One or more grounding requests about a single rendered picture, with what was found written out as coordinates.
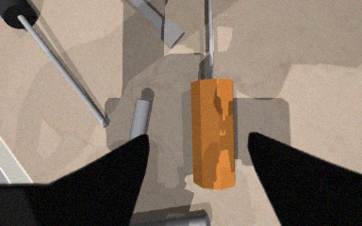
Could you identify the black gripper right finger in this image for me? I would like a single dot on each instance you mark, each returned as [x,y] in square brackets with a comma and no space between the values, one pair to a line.
[305,190]

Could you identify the orange-brown tool handle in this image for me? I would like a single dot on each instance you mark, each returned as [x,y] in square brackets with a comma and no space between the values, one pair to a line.
[212,122]

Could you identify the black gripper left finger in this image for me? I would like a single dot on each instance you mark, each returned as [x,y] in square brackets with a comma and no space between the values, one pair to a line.
[102,193]

